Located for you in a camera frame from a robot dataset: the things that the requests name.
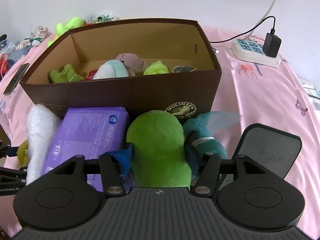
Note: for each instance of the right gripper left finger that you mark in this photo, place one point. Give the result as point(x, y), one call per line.
point(114, 169)

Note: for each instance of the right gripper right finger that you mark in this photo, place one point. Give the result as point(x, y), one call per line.
point(205, 166)

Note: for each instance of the green bean plush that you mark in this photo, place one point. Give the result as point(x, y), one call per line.
point(158, 158)

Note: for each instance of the teal bath sponge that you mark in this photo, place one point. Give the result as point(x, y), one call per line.
point(206, 125)

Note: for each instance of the white fluffy towel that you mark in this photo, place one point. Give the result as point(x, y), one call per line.
point(42, 125)

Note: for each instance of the red small pouch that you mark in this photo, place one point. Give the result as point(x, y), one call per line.
point(91, 74)

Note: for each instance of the light blue plush toy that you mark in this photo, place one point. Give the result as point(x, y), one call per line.
point(111, 69)

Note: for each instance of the pink teddy bear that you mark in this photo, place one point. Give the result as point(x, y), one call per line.
point(134, 64)

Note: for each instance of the dark green fuzzy cloth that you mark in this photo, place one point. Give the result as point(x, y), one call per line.
point(68, 74)

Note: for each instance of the yellow cloth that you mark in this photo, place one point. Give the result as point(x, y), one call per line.
point(22, 154)

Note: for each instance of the purple tissue pack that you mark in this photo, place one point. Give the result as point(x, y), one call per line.
point(89, 132)

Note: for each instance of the black phone on stand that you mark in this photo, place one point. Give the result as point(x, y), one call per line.
point(274, 149)

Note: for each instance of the black smartphone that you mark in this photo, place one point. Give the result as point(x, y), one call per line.
point(16, 79)

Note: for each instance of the pink bedsheet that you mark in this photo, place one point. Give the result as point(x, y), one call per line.
point(266, 95)

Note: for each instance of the brown cardboard box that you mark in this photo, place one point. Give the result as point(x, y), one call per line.
point(163, 43)

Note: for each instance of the white power strip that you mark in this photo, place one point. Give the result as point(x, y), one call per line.
point(253, 52)

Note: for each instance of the green yellow plush toy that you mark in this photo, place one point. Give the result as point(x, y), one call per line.
point(60, 29)

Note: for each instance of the panda plush toy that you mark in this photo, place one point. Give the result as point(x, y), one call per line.
point(102, 17)

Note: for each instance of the black power adapter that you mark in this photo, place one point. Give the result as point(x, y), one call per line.
point(271, 45)

